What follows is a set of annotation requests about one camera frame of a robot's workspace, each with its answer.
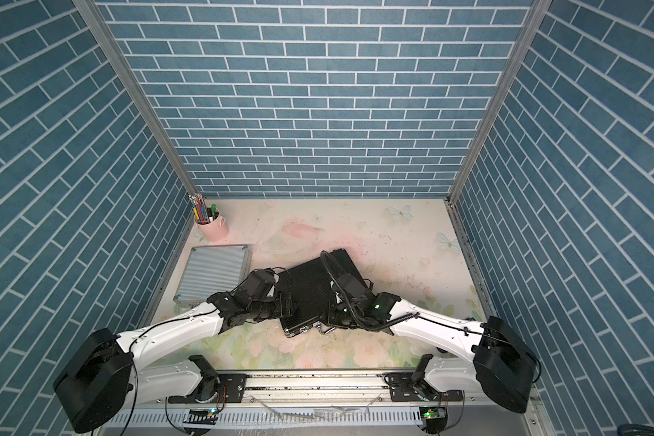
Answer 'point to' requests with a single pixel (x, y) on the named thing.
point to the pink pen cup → (216, 231)
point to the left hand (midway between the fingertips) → (296, 311)
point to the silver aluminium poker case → (212, 270)
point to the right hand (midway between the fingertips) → (321, 320)
